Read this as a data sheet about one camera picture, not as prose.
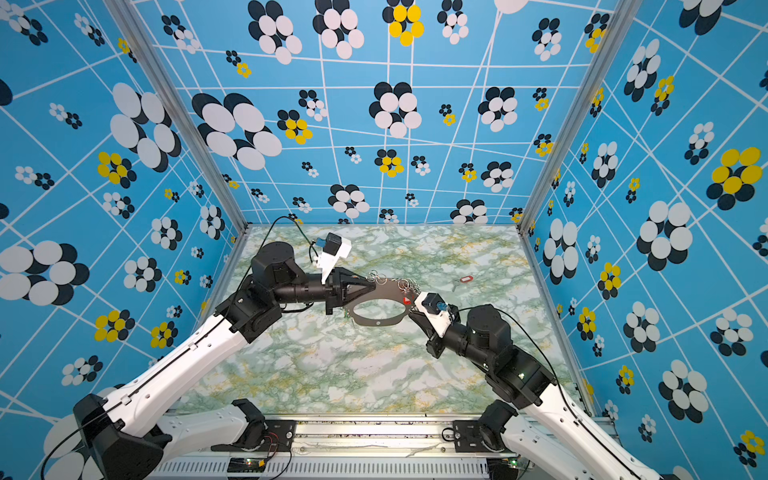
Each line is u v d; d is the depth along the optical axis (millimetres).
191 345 448
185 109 870
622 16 685
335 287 536
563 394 462
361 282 585
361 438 752
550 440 565
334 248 535
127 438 385
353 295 590
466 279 1048
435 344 570
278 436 723
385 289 601
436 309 533
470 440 722
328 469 770
